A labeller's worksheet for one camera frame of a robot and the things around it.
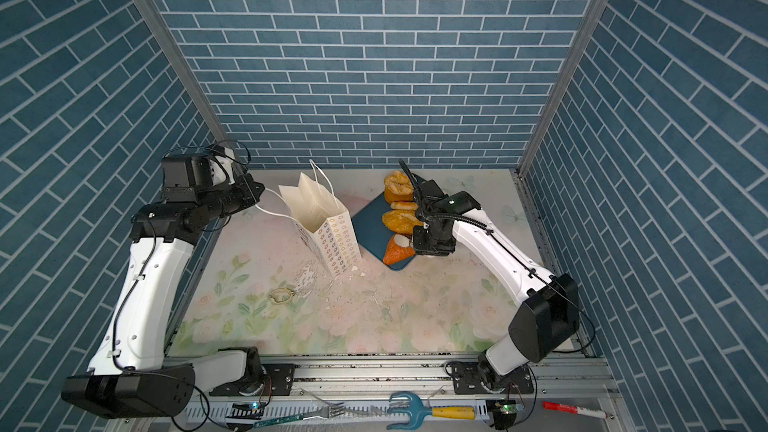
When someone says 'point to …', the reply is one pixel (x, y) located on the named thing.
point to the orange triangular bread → (396, 253)
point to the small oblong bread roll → (404, 205)
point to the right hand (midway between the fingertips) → (418, 247)
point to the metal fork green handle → (330, 413)
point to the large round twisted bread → (398, 187)
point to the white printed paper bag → (323, 222)
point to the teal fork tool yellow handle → (417, 410)
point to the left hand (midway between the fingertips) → (266, 183)
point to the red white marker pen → (577, 410)
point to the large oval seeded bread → (401, 221)
